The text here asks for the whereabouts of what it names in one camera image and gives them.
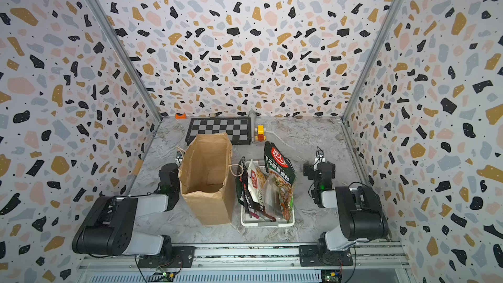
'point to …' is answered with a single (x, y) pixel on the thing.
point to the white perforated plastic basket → (247, 221)
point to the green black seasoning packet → (278, 164)
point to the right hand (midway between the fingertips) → (320, 161)
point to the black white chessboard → (239, 128)
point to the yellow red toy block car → (260, 133)
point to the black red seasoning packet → (254, 208)
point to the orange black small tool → (179, 116)
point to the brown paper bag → (206, 179)
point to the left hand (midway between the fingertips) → (190, 163)
